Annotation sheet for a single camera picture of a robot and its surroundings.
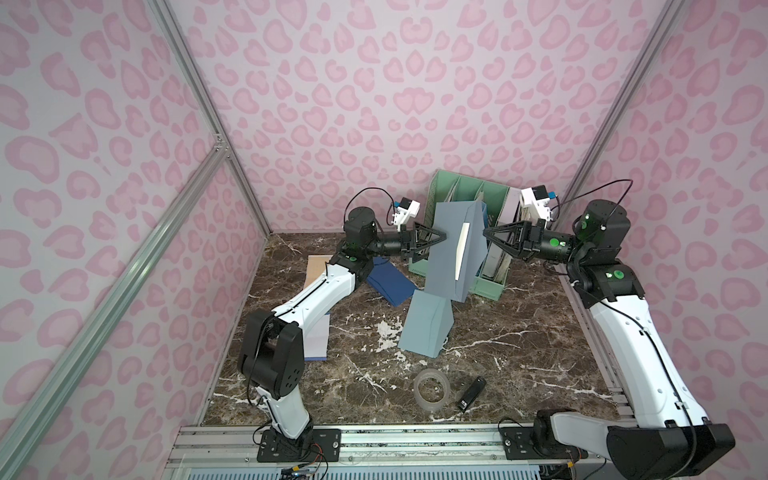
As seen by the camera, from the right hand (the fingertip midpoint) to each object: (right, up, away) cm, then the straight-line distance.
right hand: (484, 238), depth 58 cm
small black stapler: (+3, -40, +20) cm, 45 cm away
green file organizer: (0, +19, +41) cm, 46 cm away
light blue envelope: (-7, -25, +36) cm, 45 cm away
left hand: (-7, -1, +9) cm, 12 cm away
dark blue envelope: (-19, -13, +48) cm, 53 cm away
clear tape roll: (-7, -36, +24) cm, 43 cm away
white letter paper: (-41, -29, +32) cm, 59 cm away
